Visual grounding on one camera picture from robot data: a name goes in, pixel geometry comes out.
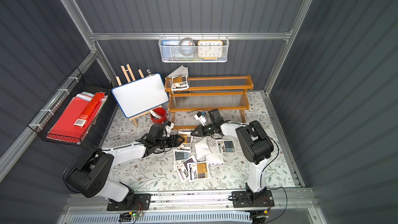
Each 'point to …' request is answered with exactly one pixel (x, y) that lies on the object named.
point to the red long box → (89, 110)
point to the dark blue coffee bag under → (179, 156)
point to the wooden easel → (125, 72)
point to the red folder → (64, 128)
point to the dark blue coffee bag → (226, 146)
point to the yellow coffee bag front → (198, 170)
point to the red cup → (160, 117)
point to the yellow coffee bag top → (179, 83)
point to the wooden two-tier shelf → (209, 93)
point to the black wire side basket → (80, 84)
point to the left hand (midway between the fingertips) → (181, 141)
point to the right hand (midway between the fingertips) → (192, 135)
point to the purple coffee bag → (182, 168)
